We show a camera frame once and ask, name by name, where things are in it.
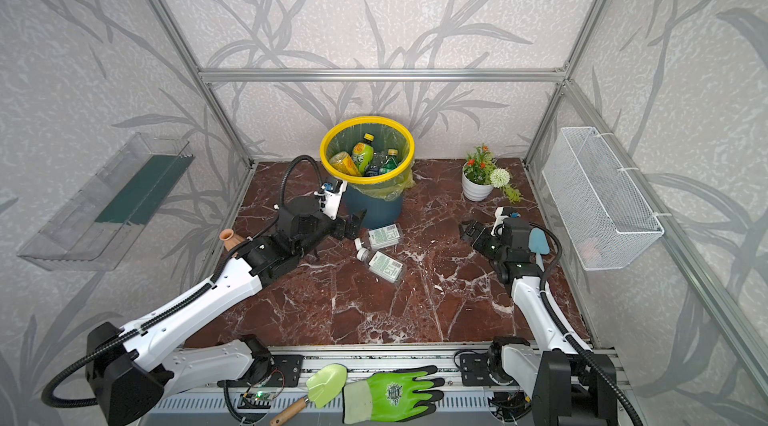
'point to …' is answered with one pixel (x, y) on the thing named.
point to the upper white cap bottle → (379, 238)
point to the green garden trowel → (322, 386)
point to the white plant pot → (474, 191)
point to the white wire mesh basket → (608, 221)
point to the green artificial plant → (480, 169)
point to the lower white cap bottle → (381, 265)
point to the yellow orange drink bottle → (344, 163)
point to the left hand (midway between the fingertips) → (354, 195)
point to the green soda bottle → (391, 163)
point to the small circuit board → (256, 400)
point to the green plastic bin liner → (387, 136)
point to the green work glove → (390, 397)
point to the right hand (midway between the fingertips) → (470, 221)
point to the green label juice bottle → (363, 153)
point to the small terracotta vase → (230, 239)
